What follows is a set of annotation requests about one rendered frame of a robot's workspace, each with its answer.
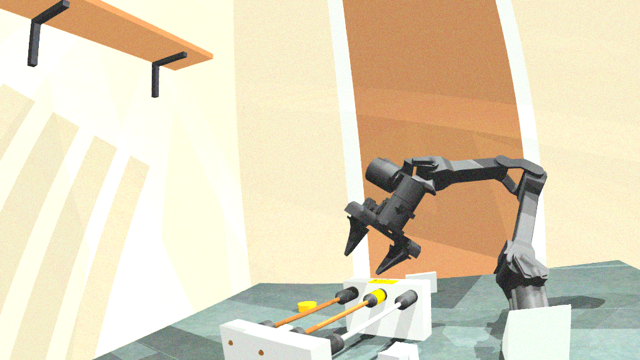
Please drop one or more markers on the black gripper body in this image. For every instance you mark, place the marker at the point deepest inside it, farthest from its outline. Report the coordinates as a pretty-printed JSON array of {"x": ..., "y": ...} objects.
[{"x": 394, "y": 217}]

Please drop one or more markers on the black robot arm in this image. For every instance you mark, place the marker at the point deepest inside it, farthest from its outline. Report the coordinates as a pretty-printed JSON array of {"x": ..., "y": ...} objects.
[{"x": 518, "y": 273}]

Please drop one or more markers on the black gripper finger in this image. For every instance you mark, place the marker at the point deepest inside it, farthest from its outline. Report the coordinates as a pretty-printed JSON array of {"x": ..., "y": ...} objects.
[
  {"x": 393, "y": 257},
  {"x": 356, "y": 234}
]

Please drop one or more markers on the yellow short cylinder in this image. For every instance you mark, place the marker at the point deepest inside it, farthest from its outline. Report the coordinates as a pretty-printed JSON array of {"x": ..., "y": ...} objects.
[{"x": 304, "y": 306}]

